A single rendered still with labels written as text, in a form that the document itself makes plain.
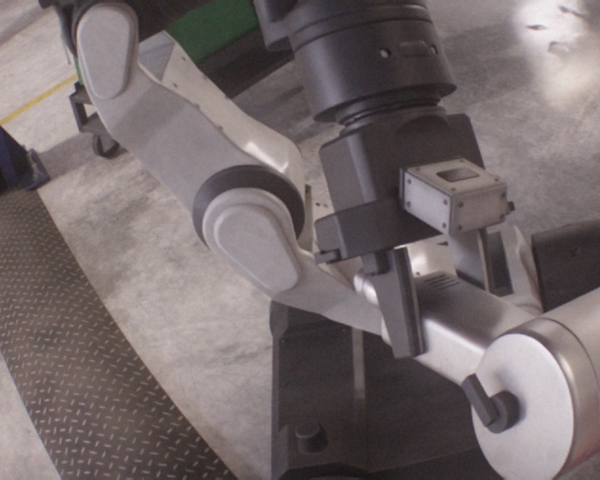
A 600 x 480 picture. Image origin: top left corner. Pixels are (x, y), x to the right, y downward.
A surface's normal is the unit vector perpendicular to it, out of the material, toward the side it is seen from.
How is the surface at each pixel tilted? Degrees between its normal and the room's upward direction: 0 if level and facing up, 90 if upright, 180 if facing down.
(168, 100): 111
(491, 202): 87
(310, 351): 0
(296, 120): 0
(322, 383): 0
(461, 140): 59
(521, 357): 72
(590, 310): 18
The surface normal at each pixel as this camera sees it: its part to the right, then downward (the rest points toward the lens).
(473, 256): -0.87, 0.20
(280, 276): 0.00, 0.57
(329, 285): 0.25, 0.80
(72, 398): -0.25, -0.80
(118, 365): 0.11, -0.91
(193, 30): 0.69, 0.18
